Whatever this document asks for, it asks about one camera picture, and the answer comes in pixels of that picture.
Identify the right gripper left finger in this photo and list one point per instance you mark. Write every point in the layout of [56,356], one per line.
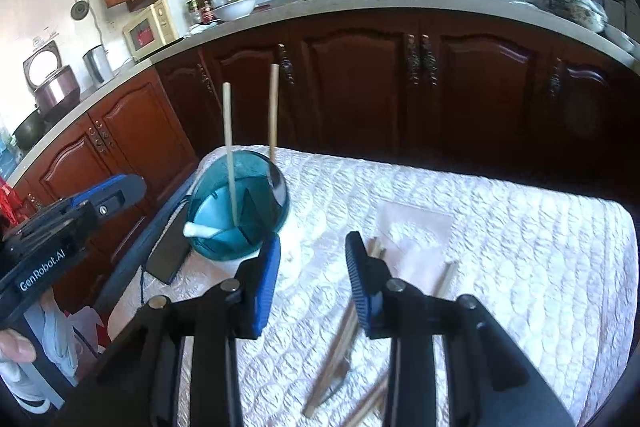
[258,280]

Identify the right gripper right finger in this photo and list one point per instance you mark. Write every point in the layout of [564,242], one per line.
[375,305]

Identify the thin wooden chopstick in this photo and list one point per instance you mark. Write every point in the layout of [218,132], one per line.
[445,280]
[375,399]

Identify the white ceramic soup spoon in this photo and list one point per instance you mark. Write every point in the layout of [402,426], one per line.
[192,230]

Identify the light wooden chopstick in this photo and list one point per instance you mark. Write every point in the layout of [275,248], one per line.
[227,111]
[273,111]

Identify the left gloved hand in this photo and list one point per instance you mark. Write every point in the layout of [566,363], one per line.
[29,366]

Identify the white utensil holder teal rim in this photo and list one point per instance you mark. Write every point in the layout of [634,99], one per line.
[263,205]

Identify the red and white bag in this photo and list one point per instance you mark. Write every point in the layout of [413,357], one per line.
[90,330]

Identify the purple rice cooker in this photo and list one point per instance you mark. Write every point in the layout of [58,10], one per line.
[53,84]

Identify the white quilted tablecloth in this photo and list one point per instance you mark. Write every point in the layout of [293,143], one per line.
[558,271]

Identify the white mixing bowl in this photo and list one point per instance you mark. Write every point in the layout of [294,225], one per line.
[235,10]

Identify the cream microwave oven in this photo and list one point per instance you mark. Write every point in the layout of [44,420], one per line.
[158,25]

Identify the dark sauce bottle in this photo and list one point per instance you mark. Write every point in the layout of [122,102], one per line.
[206,11]

